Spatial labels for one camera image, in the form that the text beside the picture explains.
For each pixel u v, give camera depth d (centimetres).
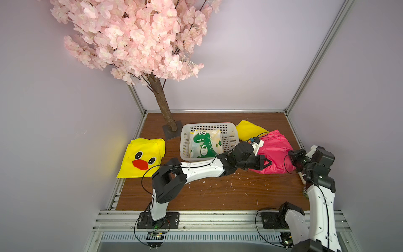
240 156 59
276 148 80
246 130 107
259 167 64
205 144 95
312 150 66
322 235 40
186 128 99
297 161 67
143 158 95
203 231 71
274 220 73
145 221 73
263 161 71
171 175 52
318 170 55
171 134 107
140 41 46
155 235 72
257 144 69
